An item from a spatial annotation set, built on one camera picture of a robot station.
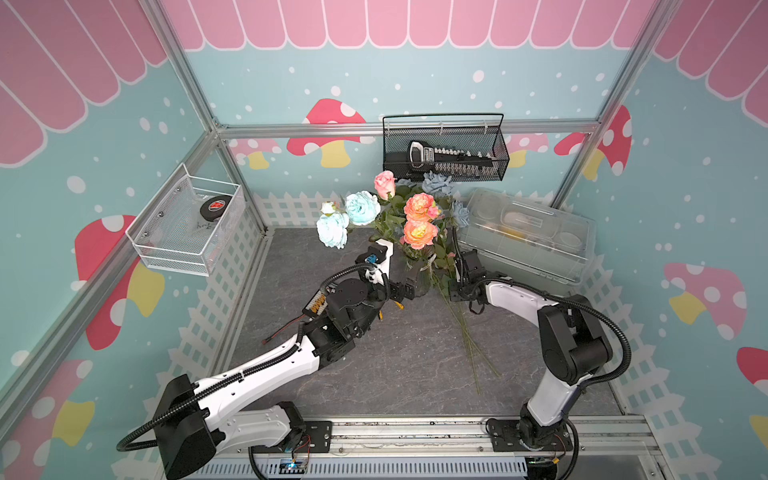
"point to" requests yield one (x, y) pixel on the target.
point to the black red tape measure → (213, 207)
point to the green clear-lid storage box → (524, 238)
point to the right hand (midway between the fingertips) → (456, 288)
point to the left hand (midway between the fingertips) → (403, 259)
